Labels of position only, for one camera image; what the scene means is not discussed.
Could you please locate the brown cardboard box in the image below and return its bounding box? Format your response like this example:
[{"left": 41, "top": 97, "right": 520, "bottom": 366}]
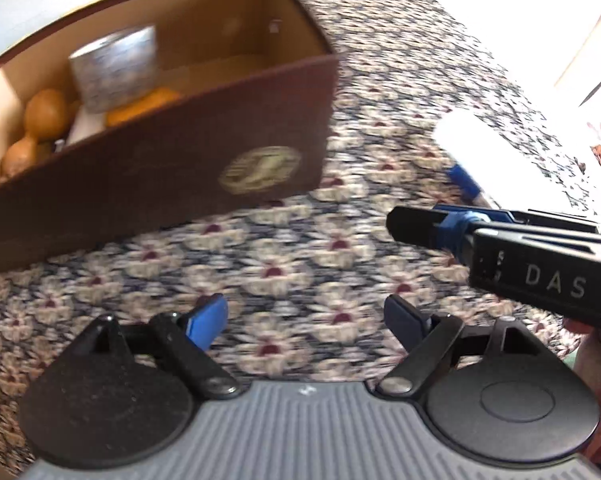
[{"left": 0, "top": 0, "right": 341, "bottom": 273}]

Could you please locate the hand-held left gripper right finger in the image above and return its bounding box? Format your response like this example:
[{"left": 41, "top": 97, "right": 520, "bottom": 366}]
[{"left": 375, "top": 294, "right": 546, "bottom": 398}]

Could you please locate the clear plastic case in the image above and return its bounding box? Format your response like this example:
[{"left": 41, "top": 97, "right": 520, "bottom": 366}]
[{"left": 432, "top": 110, "right": 584, "bottom": 213}]

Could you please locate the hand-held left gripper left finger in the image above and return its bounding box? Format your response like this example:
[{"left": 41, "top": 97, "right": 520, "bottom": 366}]
[{"left": 78, "top": 294, "right": 242, "bottom": 401}]

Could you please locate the orange fruit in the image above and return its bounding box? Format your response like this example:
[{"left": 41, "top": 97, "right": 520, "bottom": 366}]
[{"left": 105, "top": 87, "right": 182, "bottom": 128}]

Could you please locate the white flat box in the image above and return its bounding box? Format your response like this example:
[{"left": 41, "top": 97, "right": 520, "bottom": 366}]
[{"left": 64, "top": 105, "right": 108, "bottom": 147}]

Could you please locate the person's right hand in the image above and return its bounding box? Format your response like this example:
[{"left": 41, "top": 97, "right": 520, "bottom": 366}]
[{"left": 563, "top": 319, "right": 601, "bottom": 461}]

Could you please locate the floral patterned tablecloth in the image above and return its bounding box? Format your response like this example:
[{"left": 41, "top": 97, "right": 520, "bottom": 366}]
[{"left": 0, "top": 0, "right": 601, "bottom": 396}]

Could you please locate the blue marker pen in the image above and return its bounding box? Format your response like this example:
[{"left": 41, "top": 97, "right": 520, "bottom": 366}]
[{"left": 447, "top": 164, "right": 484, "bottom": 200}]

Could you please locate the wooden gourd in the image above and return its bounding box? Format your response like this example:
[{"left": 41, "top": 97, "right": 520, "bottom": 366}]
[{"left": 0, "top": 89, "right": 77, "bottom": 182}]

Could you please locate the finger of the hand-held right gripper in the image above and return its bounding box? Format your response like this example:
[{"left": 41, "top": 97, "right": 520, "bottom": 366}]
[
  {"left": 433, "top": 204, "right": 601, "bottom": 235},
  {"left": 387, "top": 207, "right": 477, "bottom": 263}
]

